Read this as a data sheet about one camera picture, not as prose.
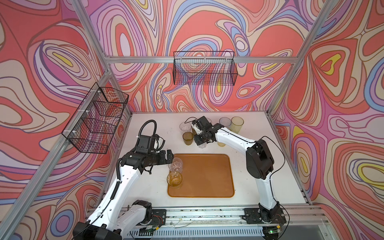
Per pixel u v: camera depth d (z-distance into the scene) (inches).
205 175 34.1
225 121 38.3
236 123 38.1
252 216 28.9
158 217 28.5
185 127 42.2
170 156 27.1
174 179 33.5
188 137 38.5
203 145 33.1
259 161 20.9
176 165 35.5
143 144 22.7
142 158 20.4
